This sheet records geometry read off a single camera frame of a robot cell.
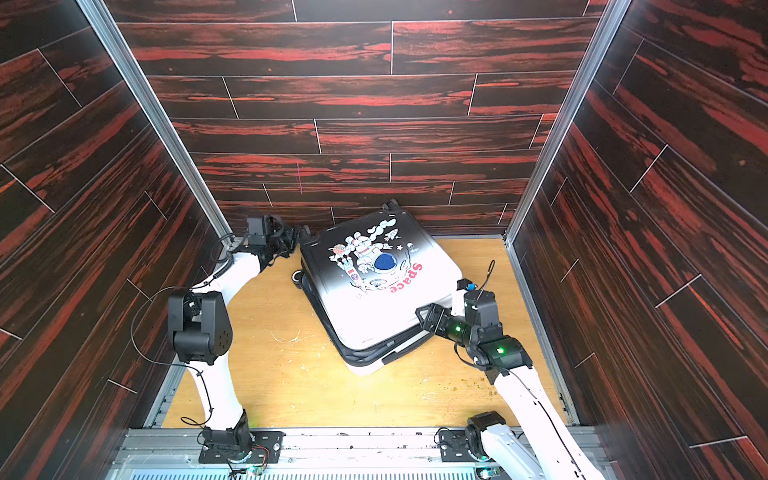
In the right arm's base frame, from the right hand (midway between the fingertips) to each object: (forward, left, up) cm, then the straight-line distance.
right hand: (432, 311), depth 77 cm
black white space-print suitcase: (+9, +19, +2) cm, 21 cm away
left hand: (+30, +40, +1) cm, 50 cm away
